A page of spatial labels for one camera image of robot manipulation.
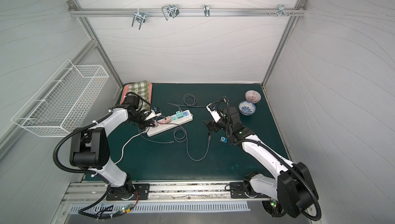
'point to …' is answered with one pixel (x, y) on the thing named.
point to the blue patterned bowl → (247, 108)
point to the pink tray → (125, 91)
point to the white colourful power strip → (169, 123)
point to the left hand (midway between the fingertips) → (151, 120)
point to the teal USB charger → (179, 114)
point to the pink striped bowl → (253, 96)
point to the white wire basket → (54, 109)
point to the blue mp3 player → (223, 138)
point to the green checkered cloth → (141, 88)
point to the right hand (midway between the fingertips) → (210, 114)
